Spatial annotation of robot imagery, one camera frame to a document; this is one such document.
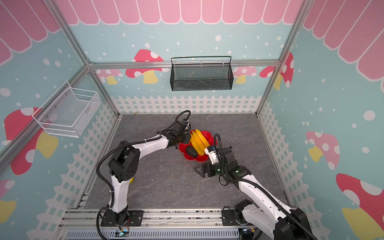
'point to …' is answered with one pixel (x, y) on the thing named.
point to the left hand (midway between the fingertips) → (187, 137)
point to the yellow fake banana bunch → (198, 142)
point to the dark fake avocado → (191, 151)
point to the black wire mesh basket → (198, 73)
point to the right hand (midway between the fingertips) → (200, 167)
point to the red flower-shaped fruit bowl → (183, 147)
